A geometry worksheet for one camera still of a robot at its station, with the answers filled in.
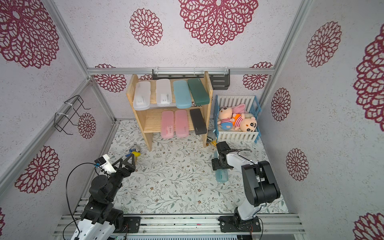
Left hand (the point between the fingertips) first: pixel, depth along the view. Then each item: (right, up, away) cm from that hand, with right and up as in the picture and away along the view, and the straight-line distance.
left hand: (129, 157), depth 75 cm
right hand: (+52, -9, +19) cm, 56 cm away
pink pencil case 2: (+25, +18, +13) cm, 34 cm away
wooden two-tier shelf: (+5, +19, +17) cm, 26 cm away
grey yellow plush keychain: (-5, 0, +22) cm, 23 cm away
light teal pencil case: (+50, -13, +15) cm, 53 cm away
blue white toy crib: (+77, +33, +38) cm, 92 cm away
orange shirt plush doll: (+69, +18, +25) cm, 76 cm away
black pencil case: (+35, +19, +13) cm, 42 cm away
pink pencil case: (+17, +18, +13) cm, 28 cm away
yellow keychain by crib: (+47, +6, +28) cm, 55 cm away
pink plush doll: (+55, +26, +30) cm, 68 cm away
